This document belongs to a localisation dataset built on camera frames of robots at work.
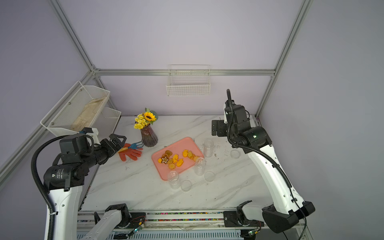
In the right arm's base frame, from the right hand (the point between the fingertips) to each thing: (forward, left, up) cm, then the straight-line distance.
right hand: (218, 124), depth 68 cm
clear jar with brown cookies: (-11, +25, -35) cm, 44 cm away
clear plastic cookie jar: (+8, +3, -32) cm, 33 cm away
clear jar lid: (-10, +3, -35) cm, 37 cm away
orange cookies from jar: (-1, +26, -34) cm, 42 cm away
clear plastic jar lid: (+5, -15, -36) cm, 39 cm away
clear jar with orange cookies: (-4, +9, -36) cm, 37 cm away
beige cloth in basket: (+11, +70, -4) cm, 71 cm away
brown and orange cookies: (0, +31, -32) cm, 44 cm away
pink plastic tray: (+2, +22, -34) cm, 41 cm away
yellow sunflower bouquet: (+15, +40, -10) cm, 44 cm away
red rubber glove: (+6, +54, -34) cm, 64 cm away
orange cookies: (+4, +18, -33) cm, 37 cm away
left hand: (-9, +44, -3) cm, 45 cm away
